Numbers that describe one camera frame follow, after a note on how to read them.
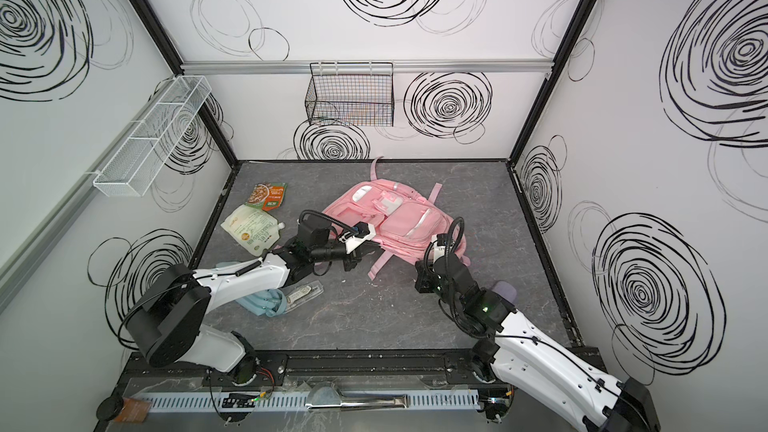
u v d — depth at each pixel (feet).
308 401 2.07
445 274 1.84
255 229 3.26
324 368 2.46
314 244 2.18
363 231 2.23
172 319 1.41
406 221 2.92
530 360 1.60
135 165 2.38
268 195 3.56
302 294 2.78
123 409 2.03
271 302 2.63
